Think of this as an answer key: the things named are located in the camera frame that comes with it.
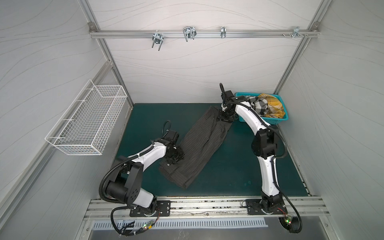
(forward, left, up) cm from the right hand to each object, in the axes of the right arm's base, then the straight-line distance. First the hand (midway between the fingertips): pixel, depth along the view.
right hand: (221, 117), depth 97 cm
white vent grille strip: (-58, +20, -12) cm, 62 cm away
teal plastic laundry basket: (-17, -6, +21) cm, 27 cm away
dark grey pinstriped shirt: (-17, +15, -10) cm, 24 cm away
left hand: (-25, +23, -8) cm, 34 cm away
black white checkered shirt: (+13, -28, -1) cm, 31 cm away
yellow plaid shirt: (+13, -39, -2) cm, 41 cm away
